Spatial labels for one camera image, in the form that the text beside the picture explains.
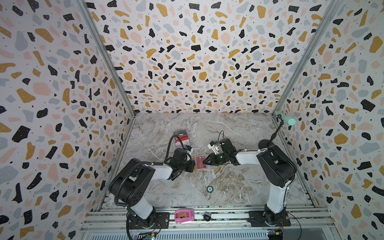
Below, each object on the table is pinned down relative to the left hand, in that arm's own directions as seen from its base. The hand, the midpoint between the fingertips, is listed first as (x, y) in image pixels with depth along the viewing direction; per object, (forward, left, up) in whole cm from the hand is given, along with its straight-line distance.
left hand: (197, 162), depth 92 cm
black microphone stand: (+14, -47, -2) cm, 49 cm away
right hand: (0, -4, +2) cm, 4 cm away
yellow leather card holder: (-3, -7, -2) cm, 7 cm away
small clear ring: (-17, -15, 0) cm, 23 cm away
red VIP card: (0, -1, -2) cm, 2 cm away
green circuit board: (-37, +22, -3) cm, 43 cm away
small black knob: (-30, -4, +2) cm, 30 cm away
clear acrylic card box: (+17, +9, +1) cm, 19 cm away
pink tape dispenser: (-29, +7, +1) cm, 30 cm away
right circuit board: (-37, -37, -3) cm, 52 cm away
